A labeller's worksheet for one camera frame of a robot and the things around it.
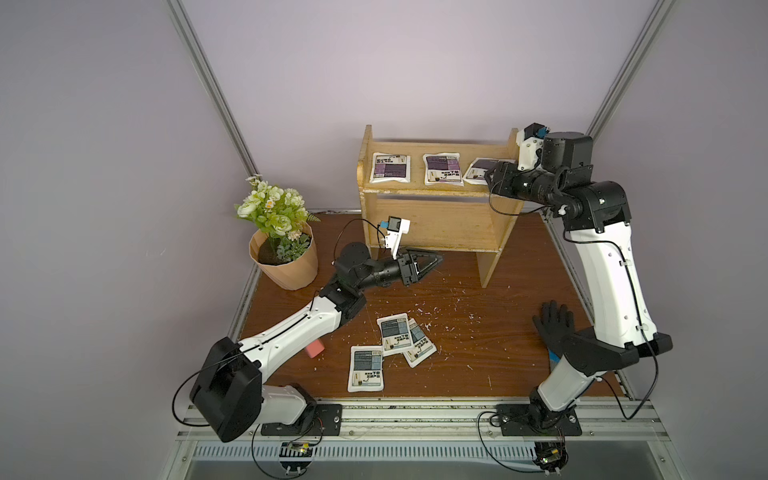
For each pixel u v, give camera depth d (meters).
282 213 0.84
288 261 0.86
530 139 0.55
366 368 0.81
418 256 0.62
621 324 0.41
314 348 0.84
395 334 0.86
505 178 0.56
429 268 0.62
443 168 0.70
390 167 0.72
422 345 0.85
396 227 0.62
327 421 0.73
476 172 0.68
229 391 0.41
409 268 0.60
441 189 0.67
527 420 0.71
